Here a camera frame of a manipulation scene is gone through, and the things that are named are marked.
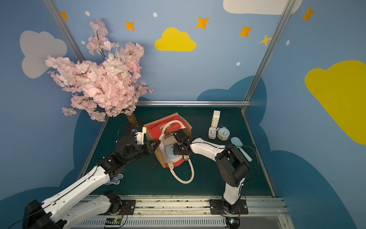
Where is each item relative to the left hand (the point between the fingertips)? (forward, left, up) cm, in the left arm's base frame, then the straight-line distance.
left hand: (160, 140), depth 74 cm
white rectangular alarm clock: (+21, -33, -22) cm, 45 cm away
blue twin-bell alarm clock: (+19, -41, -20) cm, 49 cm away
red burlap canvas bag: (+10, 0, -5) cm, 11 cm away
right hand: (+5, -9, -19) cm, 22 cm away
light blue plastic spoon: (+14, -52, -23) cm, 58 cm away
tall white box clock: (+27, -35, -13) cm, 46 cm away
